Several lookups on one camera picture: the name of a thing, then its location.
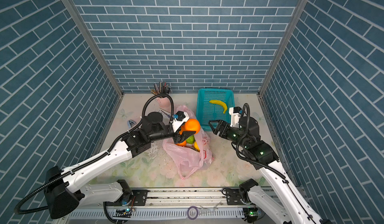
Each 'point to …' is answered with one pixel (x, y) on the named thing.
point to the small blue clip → (130, 123)
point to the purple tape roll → (192, 212)
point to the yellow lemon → (196, 147)
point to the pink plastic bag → (190, 161)
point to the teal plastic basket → (213, 104)
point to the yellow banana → (221, 103)
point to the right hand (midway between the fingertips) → (211, 122)
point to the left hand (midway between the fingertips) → (192, 127)
